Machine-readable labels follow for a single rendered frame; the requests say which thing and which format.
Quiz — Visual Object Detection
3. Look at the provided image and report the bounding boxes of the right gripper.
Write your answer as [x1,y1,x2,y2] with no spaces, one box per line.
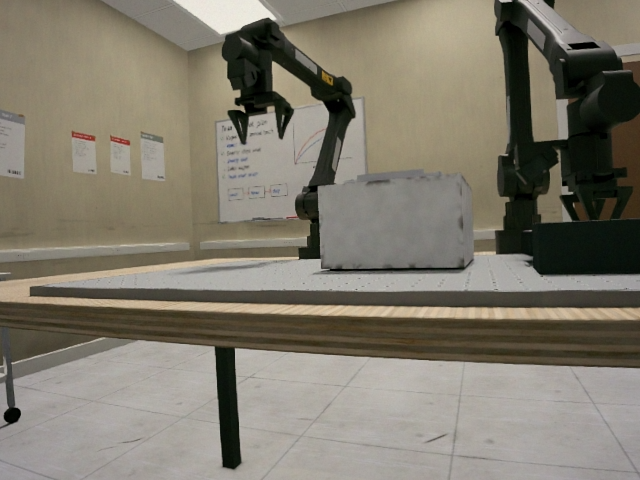
[227,91,294,145]

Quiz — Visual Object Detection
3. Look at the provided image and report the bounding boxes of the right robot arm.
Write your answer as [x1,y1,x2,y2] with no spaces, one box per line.
[221,17,356,253]

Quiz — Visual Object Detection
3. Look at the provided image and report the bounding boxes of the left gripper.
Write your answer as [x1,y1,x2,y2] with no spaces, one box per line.
[559,133,634,221]

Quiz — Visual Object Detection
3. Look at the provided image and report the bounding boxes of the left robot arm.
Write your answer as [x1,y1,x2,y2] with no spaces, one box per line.
[494,0,640,237]

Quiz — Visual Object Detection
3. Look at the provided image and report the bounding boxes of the grey work mat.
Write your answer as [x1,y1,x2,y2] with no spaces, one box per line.
[29,254,640,307]

